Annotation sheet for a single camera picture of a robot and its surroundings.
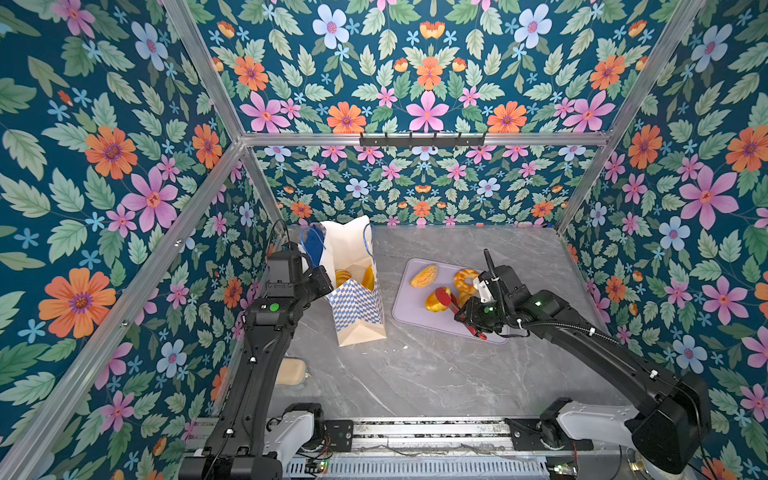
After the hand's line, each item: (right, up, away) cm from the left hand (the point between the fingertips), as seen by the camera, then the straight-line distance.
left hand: (331, 267), depth 74 cm
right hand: (+32, -13, +3) cm, 35 cm away
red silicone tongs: (+31, -10, +12) cm, 35 cm away
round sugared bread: (+25, -4, +25) cm, 36 cm away
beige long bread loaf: (-13, -29, +8) cm, 33 cm away
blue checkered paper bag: (0, +2, +22) cm, 22 cm away
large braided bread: (-3, -4, +27) cm, 28 cm away
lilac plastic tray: (+20, -14, +25) cm, 35 cm away
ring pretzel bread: (+38, -9, +24) cm, 46 cm away
